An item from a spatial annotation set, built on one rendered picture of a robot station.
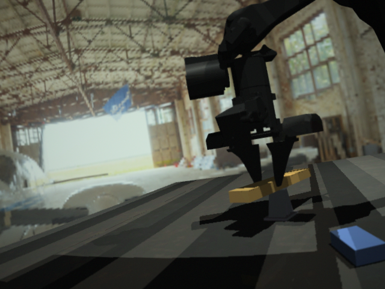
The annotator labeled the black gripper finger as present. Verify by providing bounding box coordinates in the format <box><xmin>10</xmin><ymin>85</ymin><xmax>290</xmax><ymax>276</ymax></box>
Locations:
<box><xmin>227</xmin><ymin>144</ymin><xmax>262</xmax><ymax>183</ymax></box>
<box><xmin>266</xmin><ymin>137</ymin><xmax>299</xmax><ymax>187</ymax></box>

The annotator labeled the yellow rectangular bar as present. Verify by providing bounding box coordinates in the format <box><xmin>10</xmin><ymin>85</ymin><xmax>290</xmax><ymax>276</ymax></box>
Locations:
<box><xmin>228</xmin><ymin>168</ymin><xmax>311</xmax><ymax>203</ymax></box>

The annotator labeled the blue rectangular block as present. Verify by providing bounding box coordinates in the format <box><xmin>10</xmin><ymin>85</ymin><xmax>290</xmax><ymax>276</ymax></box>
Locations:
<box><xmin>330</xmin><ymin>226</ymin><xmax>385</xmax><ymax>267</ymax></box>

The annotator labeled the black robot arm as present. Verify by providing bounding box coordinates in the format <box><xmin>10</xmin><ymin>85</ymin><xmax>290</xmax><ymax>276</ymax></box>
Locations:
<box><xmin>184</xmin><ymin>0</ymin><xmax>385</xmax><ymax>138</ymax></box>

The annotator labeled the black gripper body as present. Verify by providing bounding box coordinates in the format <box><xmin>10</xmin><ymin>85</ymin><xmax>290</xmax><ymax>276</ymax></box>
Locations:
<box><xmin>206</xmin><ymin>85</ymin><xmax>323</xmax><ymax>150</ymax></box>

